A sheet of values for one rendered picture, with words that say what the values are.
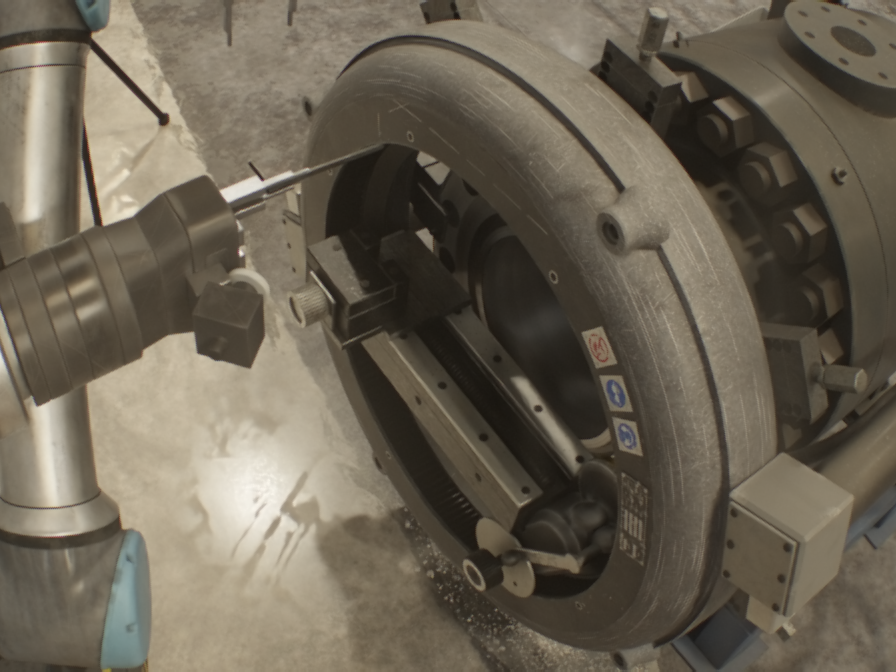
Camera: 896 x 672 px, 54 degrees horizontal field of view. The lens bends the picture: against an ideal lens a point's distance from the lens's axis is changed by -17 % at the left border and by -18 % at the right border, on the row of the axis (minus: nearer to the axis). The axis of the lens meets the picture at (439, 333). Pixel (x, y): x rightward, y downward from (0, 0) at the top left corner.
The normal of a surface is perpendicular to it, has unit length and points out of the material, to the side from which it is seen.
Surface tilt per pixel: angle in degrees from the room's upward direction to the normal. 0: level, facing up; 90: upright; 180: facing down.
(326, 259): 2
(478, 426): 2
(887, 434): 9
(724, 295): 35
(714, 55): 16
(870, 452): 0
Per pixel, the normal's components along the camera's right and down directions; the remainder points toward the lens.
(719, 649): -0.83, 0.38
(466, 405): 0.11, -0.62
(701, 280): 0.36, -0.18
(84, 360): 0.56, 0.62
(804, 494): -0.14, -0.85
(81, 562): 0.66, 0.10
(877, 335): 0.55, 0.37
